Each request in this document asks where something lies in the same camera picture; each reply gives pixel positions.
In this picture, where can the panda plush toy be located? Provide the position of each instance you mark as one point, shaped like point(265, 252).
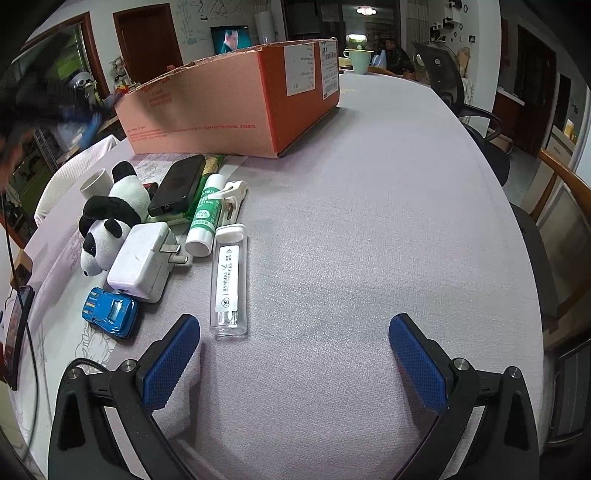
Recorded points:
point(107, 219)

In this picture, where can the wooden chair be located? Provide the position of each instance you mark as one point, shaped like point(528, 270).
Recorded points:
point(556, 233)

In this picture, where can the blue toy car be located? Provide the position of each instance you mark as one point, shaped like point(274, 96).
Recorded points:
point(112, 312)

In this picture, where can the white cloth covered chair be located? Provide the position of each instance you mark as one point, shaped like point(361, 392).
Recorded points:
point(69, 173)

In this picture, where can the seated person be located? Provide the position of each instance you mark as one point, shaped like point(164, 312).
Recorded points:
point(398, 61)

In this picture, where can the open cardboard box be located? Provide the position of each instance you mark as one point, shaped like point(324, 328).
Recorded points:
point(252, 102)

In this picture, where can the clear rectangular bottle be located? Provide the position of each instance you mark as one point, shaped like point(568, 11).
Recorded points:
point(228, 316)

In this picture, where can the wall television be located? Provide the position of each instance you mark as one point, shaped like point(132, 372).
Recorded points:
point(230, 38)

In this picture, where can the white paper cup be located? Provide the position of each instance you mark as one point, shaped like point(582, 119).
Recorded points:
point(98, 184)

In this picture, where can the white power adapter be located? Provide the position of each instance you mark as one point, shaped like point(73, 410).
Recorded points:
point(144, 262)

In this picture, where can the black office chair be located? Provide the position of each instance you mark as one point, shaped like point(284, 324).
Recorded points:
point(445, 79)

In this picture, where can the green mug with lid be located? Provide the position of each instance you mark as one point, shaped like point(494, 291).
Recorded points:
point(360, 60)

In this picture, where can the black phone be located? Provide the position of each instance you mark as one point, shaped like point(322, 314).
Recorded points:
point(178, 187)

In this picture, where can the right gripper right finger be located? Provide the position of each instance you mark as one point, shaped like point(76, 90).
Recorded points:
point(505, 445)

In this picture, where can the green white tube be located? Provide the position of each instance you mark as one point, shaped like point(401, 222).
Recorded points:
point(199, 239)

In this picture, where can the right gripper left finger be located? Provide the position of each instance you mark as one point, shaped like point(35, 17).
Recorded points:
point(82, 444)

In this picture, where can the green cracker packet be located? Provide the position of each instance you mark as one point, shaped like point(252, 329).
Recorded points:
point(213, 164)

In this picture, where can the white clip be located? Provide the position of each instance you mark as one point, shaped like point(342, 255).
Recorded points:
point(231, 197)

